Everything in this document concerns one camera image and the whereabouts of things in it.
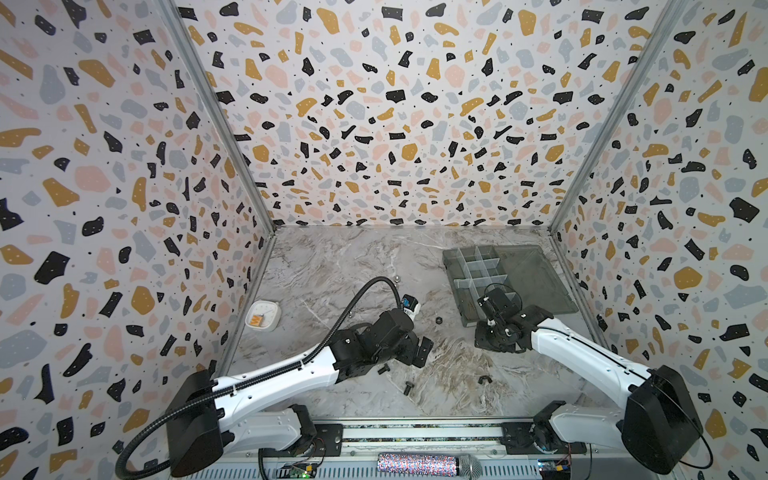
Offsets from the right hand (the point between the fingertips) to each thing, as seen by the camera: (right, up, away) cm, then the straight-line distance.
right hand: (475, 335), depth 84 cm
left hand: (-16, +3, -10) cm, 19 cm away
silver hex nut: (-22, +14, +22) cm, 35 cm away
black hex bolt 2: (-19, -14, -2) cm, 24 cm away
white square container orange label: (-64, +4, +8) cm, 64 cm away
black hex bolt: (-25, -10, +1) cm, 27 cm away
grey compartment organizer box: (+24, +17, +22) cm, 36 cm away
